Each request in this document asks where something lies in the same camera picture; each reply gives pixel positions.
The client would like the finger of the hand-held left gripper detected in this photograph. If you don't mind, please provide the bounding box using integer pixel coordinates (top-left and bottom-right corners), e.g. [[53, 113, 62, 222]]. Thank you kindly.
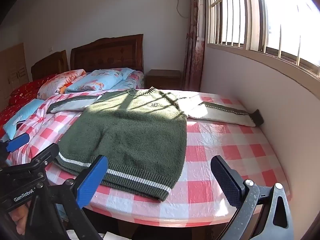
[[30, 142, 60, 167], [0, 132, 30, 155]]

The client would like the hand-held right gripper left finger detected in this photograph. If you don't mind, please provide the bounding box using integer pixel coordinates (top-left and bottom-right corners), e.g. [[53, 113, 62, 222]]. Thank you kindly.
[[25, 154, 109, 240]]

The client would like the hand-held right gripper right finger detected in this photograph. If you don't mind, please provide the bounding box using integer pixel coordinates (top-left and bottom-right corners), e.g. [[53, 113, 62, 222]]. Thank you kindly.
[[210, 155, 294, 240]]

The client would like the green knitted sweater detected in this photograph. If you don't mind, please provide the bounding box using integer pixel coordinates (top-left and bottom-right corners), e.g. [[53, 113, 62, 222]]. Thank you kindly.
[[47, 87, 264, 202]]

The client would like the person's left hand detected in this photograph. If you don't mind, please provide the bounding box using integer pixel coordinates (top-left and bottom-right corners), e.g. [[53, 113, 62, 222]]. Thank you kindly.
[[7, 204, 29, 235]]

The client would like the light blue blanket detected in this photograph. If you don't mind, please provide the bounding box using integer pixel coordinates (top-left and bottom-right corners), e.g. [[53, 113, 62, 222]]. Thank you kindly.
[[4, 99, 45, 140]]

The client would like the pink checked quilt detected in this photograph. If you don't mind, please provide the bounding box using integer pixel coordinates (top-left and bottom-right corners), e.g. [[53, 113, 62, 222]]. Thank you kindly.
[[6, 94, 105, 165]]

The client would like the red checked plastic tablecloth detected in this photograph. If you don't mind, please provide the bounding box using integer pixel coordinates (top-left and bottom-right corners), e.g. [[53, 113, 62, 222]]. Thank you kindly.
[[46, 90, 292, 227]]

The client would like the red patterned blanket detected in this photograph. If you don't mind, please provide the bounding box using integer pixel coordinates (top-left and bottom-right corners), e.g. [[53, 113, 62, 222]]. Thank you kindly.
[[0, 74, 57, 135]]

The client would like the orange floral pillow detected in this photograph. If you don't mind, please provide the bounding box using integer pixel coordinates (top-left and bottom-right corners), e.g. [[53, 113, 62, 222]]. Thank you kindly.
[[37, 69, 87, 100]]

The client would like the light wooden wardrobe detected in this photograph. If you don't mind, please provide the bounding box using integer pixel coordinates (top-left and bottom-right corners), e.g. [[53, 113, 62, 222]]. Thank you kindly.
[[0, 42, 29, 105]]

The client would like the small wooden headboard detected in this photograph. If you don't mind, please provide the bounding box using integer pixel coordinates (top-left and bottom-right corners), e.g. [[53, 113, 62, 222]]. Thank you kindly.
[[31, 50, 69, 80]]

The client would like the blue floral pillow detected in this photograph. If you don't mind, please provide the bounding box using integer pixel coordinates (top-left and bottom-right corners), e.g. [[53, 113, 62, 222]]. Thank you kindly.
[[65, 68, 135, 93]]

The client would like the pink floral pillow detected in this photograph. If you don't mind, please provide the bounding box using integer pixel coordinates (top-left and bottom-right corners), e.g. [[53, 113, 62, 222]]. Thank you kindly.
[[110, 70, 145, 90]]

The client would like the large carved wooden headboard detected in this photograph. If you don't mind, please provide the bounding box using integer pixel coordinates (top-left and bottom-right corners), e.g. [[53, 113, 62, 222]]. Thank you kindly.
[[70, 34, 145, 74]]

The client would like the wooden nightstand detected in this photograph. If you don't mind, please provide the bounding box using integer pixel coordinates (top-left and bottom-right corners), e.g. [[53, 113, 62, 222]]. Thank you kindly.
[[146, 69, 182, 90]]

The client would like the pink floral curtain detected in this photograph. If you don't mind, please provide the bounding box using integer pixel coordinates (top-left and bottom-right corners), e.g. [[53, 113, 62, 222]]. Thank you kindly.
[[181, 0, 208, 92]]

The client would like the barred window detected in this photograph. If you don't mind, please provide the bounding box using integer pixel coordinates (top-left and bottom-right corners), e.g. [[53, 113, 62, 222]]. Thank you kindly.
[[205, 0, 320, 80]]

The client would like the thin wall cable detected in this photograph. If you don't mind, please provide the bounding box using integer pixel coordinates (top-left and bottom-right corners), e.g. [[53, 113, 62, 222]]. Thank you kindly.
[[176, 0, 189, 18]]

